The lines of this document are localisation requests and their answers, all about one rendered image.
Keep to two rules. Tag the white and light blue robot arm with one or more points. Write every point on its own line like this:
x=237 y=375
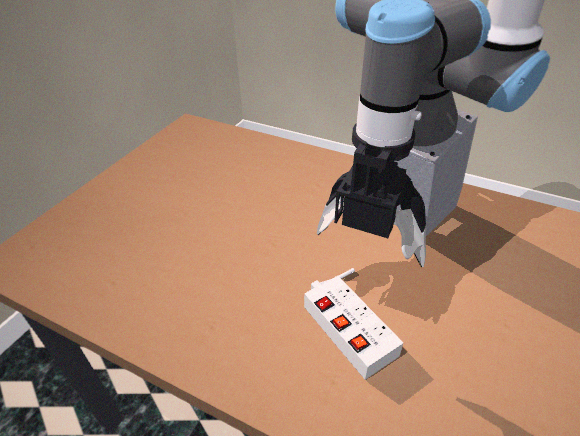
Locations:
x=403 y=44

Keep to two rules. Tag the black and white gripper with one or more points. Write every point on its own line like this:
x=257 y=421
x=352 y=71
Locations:
x=371 y=208

